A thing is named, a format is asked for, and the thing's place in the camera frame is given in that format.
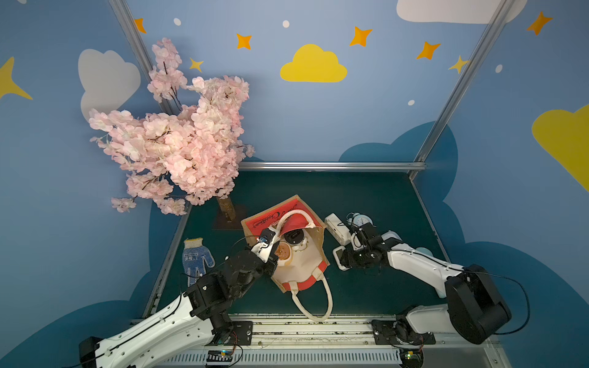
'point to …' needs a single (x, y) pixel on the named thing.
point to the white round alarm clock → (359, 219)
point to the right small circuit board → (411, 357)
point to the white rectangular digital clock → (337, 229)
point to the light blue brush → (424, 251)
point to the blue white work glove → (194, 255)
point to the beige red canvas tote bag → (302, 252)
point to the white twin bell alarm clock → (297, 239)
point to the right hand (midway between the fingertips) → (349, 258)
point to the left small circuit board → (219, 356)
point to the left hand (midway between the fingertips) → (276, 239)
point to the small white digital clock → (337, 252)
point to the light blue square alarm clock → (390, 234)
